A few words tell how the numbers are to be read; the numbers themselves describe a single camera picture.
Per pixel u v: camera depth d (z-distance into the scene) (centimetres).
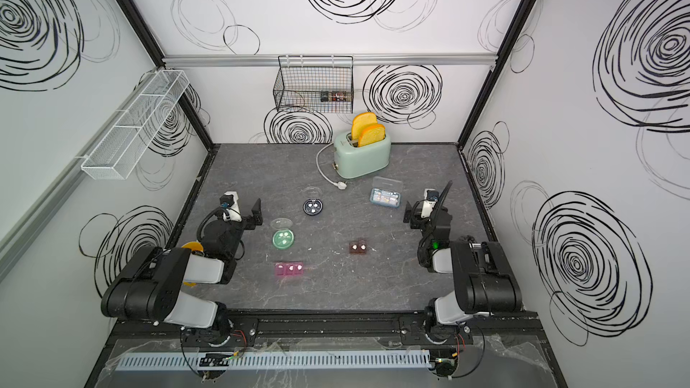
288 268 85
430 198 79
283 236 91
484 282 42
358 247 89
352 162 103
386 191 103
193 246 79
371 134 97
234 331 72
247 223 74
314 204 99
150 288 44
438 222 69
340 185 105
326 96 91
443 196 76
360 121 99
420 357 71
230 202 75
